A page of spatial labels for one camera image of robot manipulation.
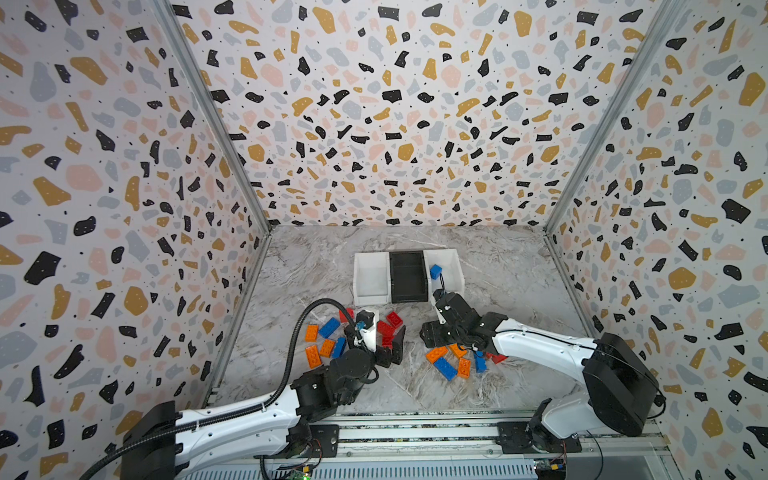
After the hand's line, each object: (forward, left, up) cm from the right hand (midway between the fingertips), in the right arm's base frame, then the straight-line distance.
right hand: (429, 326), depth 85 cm
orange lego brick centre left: (-5, -2, -7) cm, 9 cm away
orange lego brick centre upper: (-4, -9, -7) cm, 12 cm away
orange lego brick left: (-5, +30, -6) cm, 31 cm away
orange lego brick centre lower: (-9, -10, -8) cm, 15 cm away
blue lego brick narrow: (-8, -15, -6) cm, 18 cm away
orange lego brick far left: (0, +35, -6) cm, 36 cm away
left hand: (-5, +10, +13) cm, 17 cm away
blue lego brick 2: (-9, -5, -7) cm, 13 cm away
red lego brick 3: (-16, -12, +19) cm, 27 cm away
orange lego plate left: (-7, +34, -7) cm, 35 cm away
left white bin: (+23, +19, -8) cm, 31 cm away
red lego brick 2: (+2, +13, -6) cm, 15 cm away
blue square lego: (+24, -3, -6) cm, 25 cm away
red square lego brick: (-10, +19, +25) cm, 34 cm away
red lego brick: (+6, +10, -7) cm, 14 cm away
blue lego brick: (+2, +30, -6) cm, 31 cm away
